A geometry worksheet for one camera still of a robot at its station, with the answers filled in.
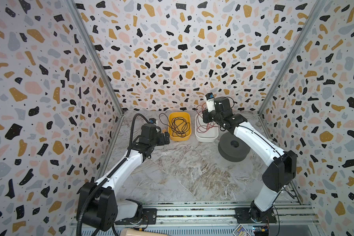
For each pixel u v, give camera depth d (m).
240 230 0.69
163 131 1.09
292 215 0.76
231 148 0.95
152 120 0.74
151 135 0.65
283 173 0.46
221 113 0.63
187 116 1.12
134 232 0.70
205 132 1.07
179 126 1.12
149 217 0.73
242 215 0.74
